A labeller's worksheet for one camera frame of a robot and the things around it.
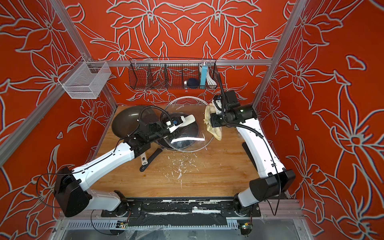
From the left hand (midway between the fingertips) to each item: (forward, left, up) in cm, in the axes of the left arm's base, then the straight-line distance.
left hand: (183, 118), depth 72 cm
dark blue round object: (+32, -3, -2) cm, 32 cm away
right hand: (+2, -13, -2) cm, 14 cm away
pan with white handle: (+14, +43, -23) cm, 51 cm away
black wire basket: (+42, +11, -1) cm, 43 cm away
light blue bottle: (+30, -9, +2) cm, 32 cm away
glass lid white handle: (-1, -3, +1) cm, 4 cm away
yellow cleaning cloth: (-4, -17, -4) cm, 18 cm away
